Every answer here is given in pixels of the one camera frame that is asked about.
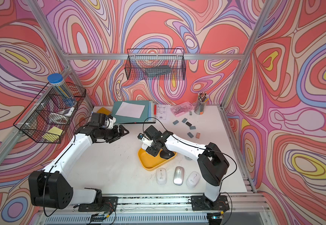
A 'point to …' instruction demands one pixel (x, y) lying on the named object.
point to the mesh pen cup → (201, 104)
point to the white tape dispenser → (62, 117)
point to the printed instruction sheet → (161, 112)
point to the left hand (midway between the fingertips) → (125, 133)
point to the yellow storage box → (149, 161)
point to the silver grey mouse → (178, 178)
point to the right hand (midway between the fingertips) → (154, 150)
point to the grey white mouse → (188, 158)
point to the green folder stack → (148, 115)
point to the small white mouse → (161, 175)
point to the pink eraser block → (197, 135)
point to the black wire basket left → (34, 121)
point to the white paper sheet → (126, 109)
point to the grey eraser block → (175, 122)
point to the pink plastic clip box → (179, 109)
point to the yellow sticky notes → (53, 134)
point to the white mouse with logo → (193, 179)
